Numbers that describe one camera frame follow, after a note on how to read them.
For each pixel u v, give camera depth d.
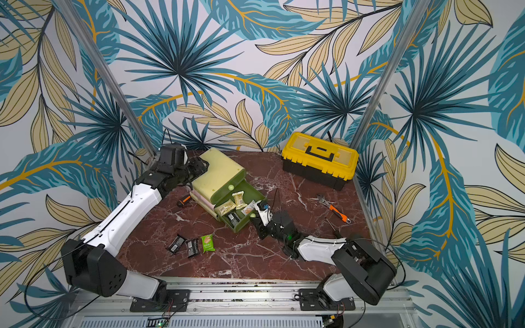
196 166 0.71
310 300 0.73
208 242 0.86
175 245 0.86
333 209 0.98
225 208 0.87
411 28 0.73
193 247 0.84
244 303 0.73
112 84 0.88
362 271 0.44
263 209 0.73
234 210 0.88
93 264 0.40
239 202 0.88
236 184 0.86
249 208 0.88
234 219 0.84
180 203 0.95
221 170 0.84
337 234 0.90
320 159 0.96
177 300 0.73
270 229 0.74
